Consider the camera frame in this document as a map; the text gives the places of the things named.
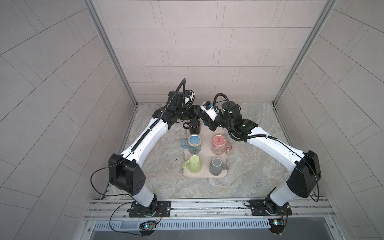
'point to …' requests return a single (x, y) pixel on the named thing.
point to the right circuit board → (277, 225)
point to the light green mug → (193, 164)
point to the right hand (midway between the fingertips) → (201, 116)
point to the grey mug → (216, 166)
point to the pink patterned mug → (219, 145)
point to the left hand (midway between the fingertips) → (206, 110)
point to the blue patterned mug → (193, 144)
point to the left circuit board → (148, 225)
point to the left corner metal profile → (118, 62)
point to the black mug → (194, 126)
